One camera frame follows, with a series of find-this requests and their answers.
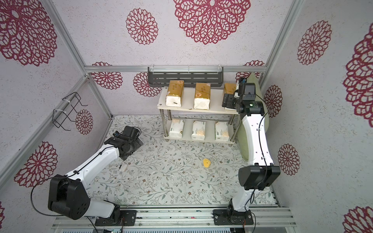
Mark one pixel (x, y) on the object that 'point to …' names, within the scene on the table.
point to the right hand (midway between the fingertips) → (232, 96)
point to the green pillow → (242, 132)
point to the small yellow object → (206, 162)
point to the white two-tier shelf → (185, 124)
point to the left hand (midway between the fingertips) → (134, 147)
